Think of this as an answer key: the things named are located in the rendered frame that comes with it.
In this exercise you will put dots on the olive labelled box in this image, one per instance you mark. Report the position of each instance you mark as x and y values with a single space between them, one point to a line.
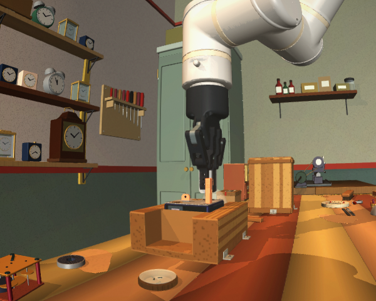
341 87
309 87

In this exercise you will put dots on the white twin-bell alarm clock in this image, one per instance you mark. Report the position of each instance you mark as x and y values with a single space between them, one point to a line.
54 82

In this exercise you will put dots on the brass carriage clock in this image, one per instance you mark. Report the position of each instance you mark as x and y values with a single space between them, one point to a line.
68 29
3 145
81 91

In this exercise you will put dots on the small blue clock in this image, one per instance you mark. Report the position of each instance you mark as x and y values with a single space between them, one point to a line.
87 42

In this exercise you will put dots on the green cupboard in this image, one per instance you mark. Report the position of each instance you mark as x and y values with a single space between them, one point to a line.
170 125

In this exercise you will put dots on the brown box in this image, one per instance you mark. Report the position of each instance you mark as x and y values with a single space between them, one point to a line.
9 6

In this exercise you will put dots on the cream square clock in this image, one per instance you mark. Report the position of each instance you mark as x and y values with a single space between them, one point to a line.
28 80

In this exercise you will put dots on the grey small bench lathe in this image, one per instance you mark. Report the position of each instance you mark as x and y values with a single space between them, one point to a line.
317 172

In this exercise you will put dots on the wooden cradle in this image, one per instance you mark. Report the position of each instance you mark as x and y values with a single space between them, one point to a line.
206 232

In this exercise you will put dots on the wooden wall shelf unit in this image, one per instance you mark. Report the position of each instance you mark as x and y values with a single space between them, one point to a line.
44 95

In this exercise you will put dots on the orange clock movement frame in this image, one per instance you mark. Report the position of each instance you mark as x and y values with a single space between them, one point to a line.
14 263

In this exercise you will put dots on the round wooden parts tray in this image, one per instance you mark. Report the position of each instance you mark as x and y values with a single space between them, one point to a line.
334 204

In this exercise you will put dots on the tan labelled box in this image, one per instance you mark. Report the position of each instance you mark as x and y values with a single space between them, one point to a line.
325 84

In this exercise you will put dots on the red bottle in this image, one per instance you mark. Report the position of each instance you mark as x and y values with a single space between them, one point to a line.
279 87
291 87

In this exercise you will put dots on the green twin-bell alarm clock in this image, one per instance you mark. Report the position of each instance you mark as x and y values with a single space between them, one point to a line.
44 14

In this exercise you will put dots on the small wooden box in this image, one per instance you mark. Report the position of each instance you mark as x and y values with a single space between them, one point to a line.
230 195

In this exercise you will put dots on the orange tab with hole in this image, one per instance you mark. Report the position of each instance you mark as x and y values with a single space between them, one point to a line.
185 197

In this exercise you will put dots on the small wooden block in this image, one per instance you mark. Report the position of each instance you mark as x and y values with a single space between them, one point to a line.
347 194

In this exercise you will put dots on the wooden platform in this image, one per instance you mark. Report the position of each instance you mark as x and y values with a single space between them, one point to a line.
347 186

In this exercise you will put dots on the dark wall shelf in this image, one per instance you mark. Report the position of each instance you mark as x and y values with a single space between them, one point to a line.
313 95

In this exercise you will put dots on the flat wooden shim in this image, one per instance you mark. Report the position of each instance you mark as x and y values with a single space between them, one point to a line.
255 218

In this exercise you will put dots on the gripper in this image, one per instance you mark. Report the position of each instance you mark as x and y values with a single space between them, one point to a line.
206 105

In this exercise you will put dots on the orange knob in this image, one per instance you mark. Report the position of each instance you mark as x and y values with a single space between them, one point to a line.
209 191

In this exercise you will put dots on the green bottle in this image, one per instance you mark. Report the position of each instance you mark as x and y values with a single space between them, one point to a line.
285 89

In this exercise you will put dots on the brown mantel clock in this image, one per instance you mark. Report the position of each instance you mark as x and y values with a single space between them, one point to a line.
69 136

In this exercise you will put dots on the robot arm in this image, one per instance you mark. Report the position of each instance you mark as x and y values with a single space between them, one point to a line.
206 47

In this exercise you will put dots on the orange board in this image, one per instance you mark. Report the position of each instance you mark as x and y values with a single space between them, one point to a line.
233 175

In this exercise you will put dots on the wooden shelf stand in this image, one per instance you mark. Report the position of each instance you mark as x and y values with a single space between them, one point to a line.
269 188

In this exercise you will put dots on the glass jar with dark lid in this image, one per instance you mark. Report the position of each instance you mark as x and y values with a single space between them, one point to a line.
350 84

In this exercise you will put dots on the wooden screwdriver rack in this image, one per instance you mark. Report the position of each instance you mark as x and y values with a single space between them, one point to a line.
119 122

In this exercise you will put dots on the black hand tool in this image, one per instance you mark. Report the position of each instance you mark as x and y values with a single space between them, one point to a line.
348 211

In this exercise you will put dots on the grey toothed disc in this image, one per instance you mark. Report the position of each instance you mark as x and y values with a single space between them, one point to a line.
70 262

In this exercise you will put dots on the dark blue travel alarm clock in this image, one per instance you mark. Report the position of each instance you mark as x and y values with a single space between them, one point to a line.
188 206

